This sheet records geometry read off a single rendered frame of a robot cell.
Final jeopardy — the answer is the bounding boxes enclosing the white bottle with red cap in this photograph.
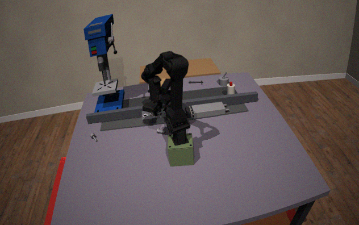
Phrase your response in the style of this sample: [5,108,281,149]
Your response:
[227,82,235,95]

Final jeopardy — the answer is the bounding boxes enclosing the blue drill press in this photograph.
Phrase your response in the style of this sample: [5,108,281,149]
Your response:
[84,14,124,113]

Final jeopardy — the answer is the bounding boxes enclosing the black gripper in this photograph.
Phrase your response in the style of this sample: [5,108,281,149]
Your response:
[143,87,168,116]

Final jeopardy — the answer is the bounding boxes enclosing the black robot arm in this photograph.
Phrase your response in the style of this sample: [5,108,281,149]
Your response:
[141,51,190,145]

